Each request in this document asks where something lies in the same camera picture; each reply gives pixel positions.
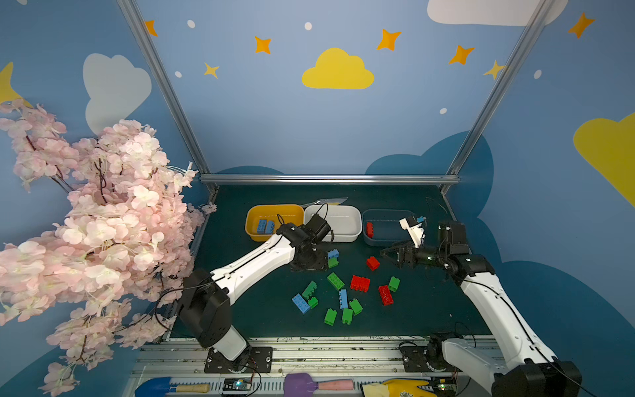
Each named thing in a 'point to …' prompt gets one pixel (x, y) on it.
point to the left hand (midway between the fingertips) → (317, 264)
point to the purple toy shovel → (303, 385)
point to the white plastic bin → (346, 222)
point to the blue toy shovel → (163, 387)
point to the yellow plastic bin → (279, 213)
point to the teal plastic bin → (381, 227)
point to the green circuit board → (236, 384)
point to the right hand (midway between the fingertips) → (391, 247)
